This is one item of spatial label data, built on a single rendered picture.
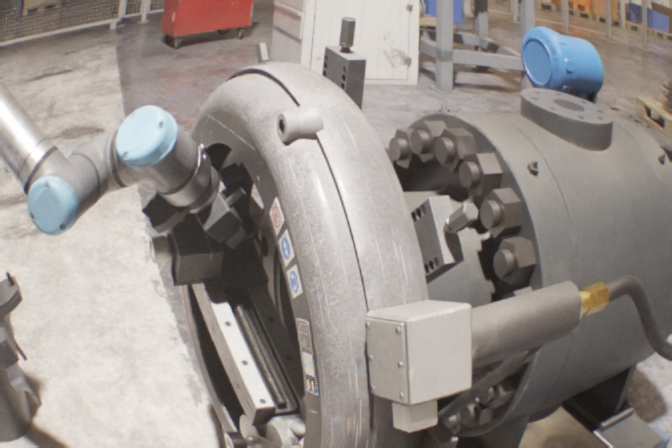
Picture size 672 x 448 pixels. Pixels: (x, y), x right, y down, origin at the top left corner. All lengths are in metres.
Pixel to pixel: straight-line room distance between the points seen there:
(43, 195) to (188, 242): 0.37
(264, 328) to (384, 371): 0.44
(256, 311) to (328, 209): 0.40
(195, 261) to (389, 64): 4.00
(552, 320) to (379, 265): 0.23
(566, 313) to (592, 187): 0.37
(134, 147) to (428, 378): 0.50
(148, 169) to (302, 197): 0.24
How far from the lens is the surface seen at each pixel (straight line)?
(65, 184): 1.09
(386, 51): 5.23
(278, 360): 1.33
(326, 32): 5.08
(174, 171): 1.18
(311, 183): 1.04
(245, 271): 1.41
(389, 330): 0.93
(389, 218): 1.02
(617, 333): 1.43
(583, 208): 1.33
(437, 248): 1.01
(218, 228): 1.28
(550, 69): 1.70
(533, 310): 1.01
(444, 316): 0.92
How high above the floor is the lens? 1.26
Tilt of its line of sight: 22 degrees down
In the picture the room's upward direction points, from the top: 4 degrees clockwise
